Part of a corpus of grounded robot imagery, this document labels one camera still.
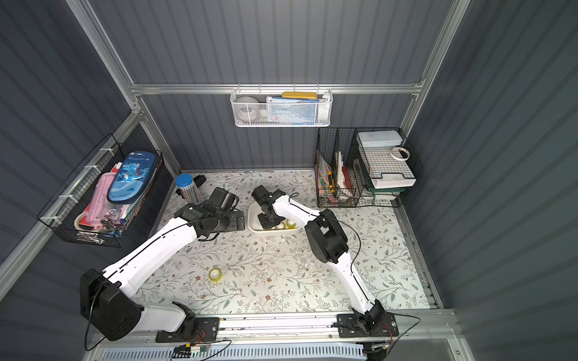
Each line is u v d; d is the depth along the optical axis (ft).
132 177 2.28
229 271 2.84
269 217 2.77
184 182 2.93
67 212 2.03
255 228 3.20
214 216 1.95
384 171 3.06
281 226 3.16
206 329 2.43
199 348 2.28
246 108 2.76
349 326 2.40
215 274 2.79
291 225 3.25
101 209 2.23
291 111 2.84
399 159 3.22
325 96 2.89
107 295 1.29
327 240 1.98
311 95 2.91
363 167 3.46
